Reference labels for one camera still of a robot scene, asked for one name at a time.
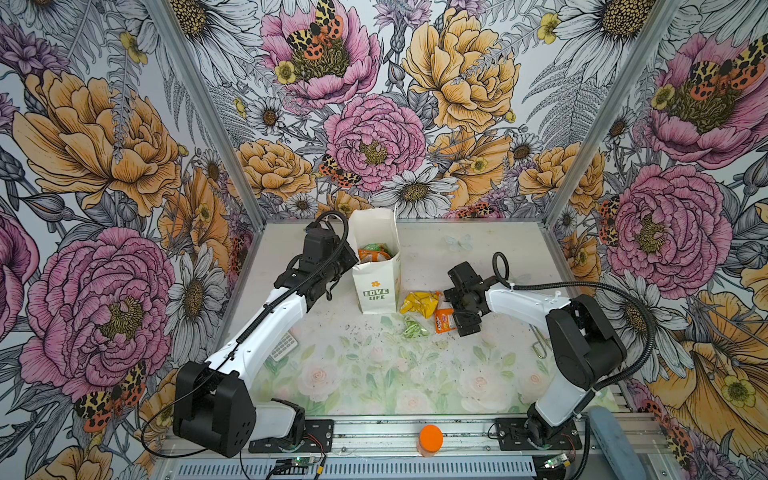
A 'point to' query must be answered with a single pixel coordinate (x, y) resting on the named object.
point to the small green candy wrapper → (412, 329)
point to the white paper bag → (376, 240)
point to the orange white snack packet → (443, 322)
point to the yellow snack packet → (424, 302)
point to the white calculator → (288, 344)
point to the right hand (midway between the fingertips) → (448, 318)
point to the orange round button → (431, 438)
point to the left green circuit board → (303, 461)
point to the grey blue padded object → (618, 457)
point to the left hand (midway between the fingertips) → (355, 259)
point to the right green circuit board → (556, 461)
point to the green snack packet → (381, 247)
